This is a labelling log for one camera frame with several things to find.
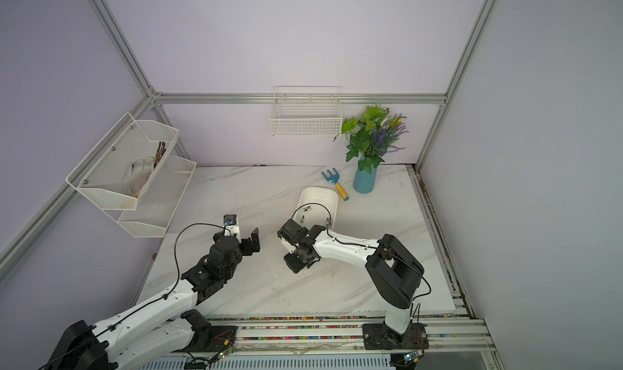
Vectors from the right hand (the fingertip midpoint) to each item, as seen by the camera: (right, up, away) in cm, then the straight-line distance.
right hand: (297, 264), depth 86 cm
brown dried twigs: (-47, +40, -5) cm, 62 cm away
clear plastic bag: (-52, +32, -8) cm, 62 cm away
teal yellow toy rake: (+16, +33, +29) cm, 46 cm away
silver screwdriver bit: (+1, +15, +15) cm, 21 cm away
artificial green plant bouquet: (+27, +47, 0) cm, 54 cm away
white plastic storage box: (+6, +16, +15) cm, 23 cm away
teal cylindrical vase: (+28, +31, +22) cm, 47 cm away
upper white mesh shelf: (-58, +34, -10) cm, 68 cm away
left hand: (-19, +13, -3) cm, 23 cm away
